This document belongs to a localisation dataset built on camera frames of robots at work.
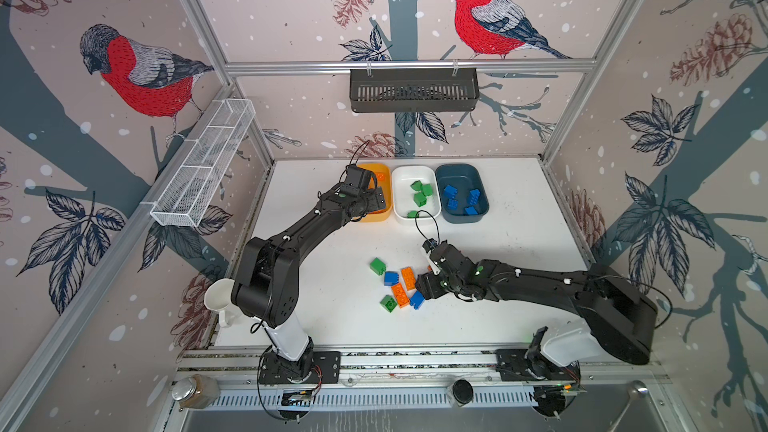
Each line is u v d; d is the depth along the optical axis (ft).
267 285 1.52
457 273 2.16
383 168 3.67
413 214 3.38
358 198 2.26
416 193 3.58
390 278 2.89
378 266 2.95
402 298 2.80
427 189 3.59
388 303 2.69
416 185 3.62
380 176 3.74
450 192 3.51
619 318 1.40
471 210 3.37
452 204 3.41
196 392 2.08
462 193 3.63
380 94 3.50
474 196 3.39
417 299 2.72
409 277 2.87
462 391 2.04
